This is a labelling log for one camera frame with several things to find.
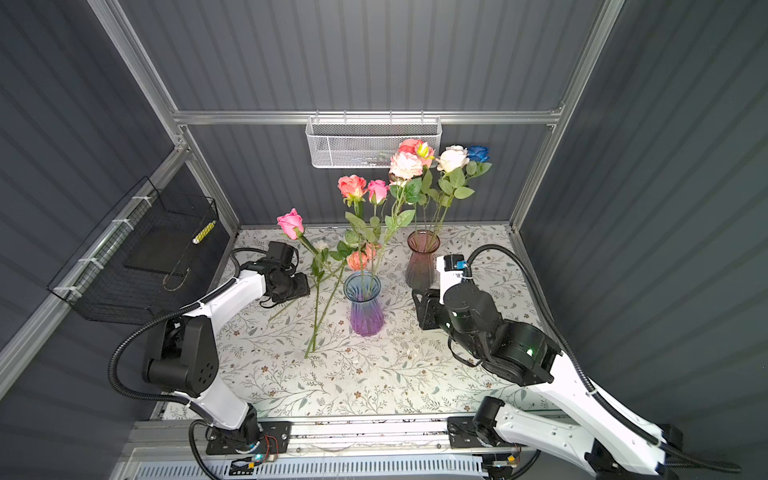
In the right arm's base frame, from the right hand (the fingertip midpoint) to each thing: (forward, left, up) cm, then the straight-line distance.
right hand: (419, 296), depth 63 cm
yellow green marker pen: (+24, +58, -4) cm, 63 cm away
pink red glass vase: (+22, -2, -21) cm, 30 cm away
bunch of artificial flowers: (+31, +31, -32) cm, 54 cm away
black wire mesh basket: (+12, +65, -1) cm, 66 cm away
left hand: (+17, +35, -24) cm, 45 cm away
